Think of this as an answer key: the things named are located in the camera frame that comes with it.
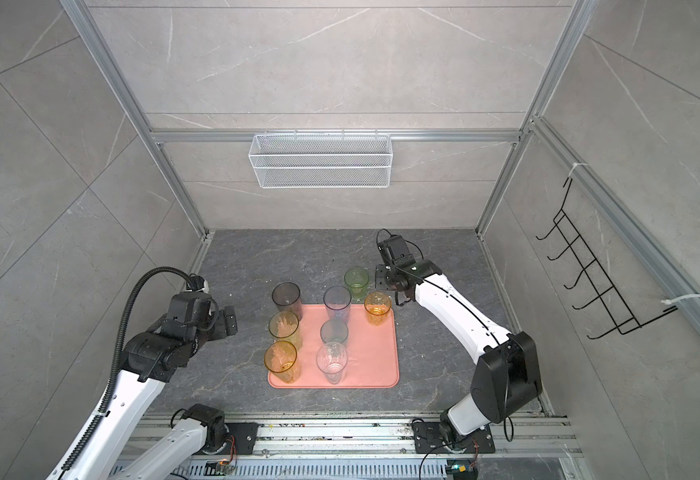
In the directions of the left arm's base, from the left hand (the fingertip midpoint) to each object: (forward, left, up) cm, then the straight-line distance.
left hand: (213, 309), depth 73 cm
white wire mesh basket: (+52, -25, +8) cm, 58 cm away
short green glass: (+20, -37, -17) cm, 45 cm away
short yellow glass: (+9, -43, -17) cm, 47 cm away
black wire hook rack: (-5, -89, +12) cm, 90 cm away
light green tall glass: (+2, -15, -15) cm, 21 cm away
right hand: (+13, -45, -4) cm, 47 cm away
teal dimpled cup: (+1, -29, -16) cm, 33 cm away
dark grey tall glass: (+10, -15, -12) cm, 22 cm away
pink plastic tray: (-4, -41, -21) cm, 46 cm away
